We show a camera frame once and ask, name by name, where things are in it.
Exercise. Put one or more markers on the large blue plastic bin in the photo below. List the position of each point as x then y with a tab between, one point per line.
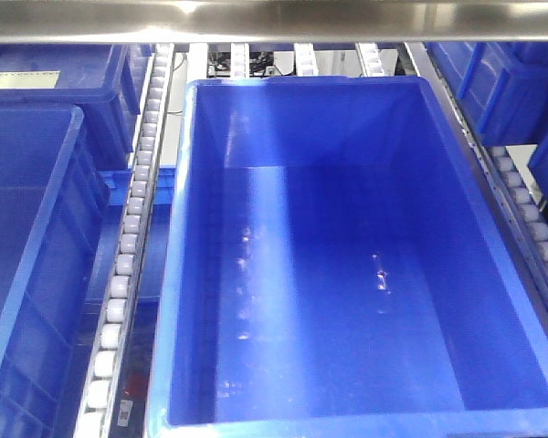
347	274

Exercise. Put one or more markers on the steel rack with roller tracks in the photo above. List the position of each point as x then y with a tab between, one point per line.
274	20

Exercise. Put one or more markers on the blue bin with paper label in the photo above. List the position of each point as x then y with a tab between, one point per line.
96	118

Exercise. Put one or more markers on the pale paper label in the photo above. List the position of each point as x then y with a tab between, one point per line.
23	80

